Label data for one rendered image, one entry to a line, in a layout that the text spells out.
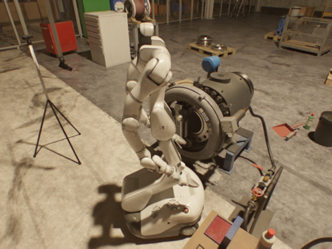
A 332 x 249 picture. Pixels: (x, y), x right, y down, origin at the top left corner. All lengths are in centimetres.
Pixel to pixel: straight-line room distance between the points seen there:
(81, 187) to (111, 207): 42
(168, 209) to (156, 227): 17
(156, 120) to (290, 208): 161
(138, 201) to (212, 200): 79
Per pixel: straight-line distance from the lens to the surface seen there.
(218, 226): 149
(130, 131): 107
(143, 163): 123
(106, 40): 545
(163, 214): 166
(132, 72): 144
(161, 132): 130
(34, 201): 248
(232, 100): 218
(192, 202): 170
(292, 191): 255
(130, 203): 175
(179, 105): 189
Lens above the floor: 173
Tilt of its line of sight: 34 degrees down
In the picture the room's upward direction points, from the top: straight up
